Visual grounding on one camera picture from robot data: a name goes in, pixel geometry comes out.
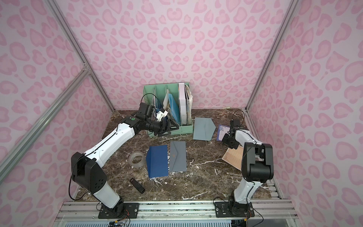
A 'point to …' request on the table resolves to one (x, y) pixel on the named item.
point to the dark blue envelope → (157, 161)
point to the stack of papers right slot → (188, 105)
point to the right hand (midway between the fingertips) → (226, 142)
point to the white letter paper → (222, 130)
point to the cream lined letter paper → (234, 157)
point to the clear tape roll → (134, 153)
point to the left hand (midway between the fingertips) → (175, 128)
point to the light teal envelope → (203, 129)
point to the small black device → (137, 186)
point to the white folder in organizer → (182, 101)
